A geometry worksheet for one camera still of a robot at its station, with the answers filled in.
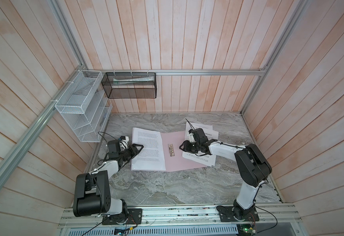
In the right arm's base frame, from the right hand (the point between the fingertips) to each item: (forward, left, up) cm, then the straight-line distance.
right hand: (181, 147), depth 95 cm
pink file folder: (-7, +4, -5) cm, 9 cm away
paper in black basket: (+28, +40, +31) cm, 58 cm away
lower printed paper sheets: (+15, -23, -5) cm, 28 cm away
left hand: (-5, +24, +4) cm, 25 cm away
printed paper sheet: (-8, +19, 0) cm, 21 cm away
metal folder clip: (0, +6, -4) cm, 7 cm away
